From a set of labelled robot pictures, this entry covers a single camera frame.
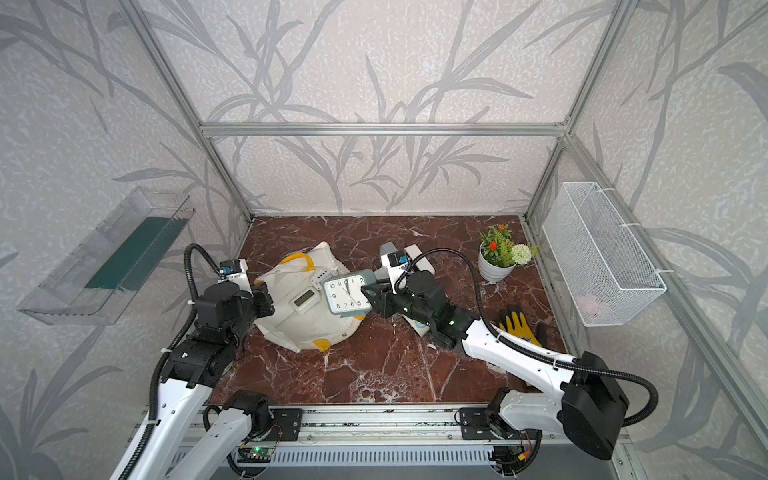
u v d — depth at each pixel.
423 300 0.55
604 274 0.61
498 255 0.91
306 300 0.93
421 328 0.83
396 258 0.63
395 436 0.73
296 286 0.96
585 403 0.39
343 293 0.75
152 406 0.43
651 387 0.40
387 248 0.99
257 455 0.72
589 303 0.72
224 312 0.51
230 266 0.61
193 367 0.48
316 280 0.96
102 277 0.63
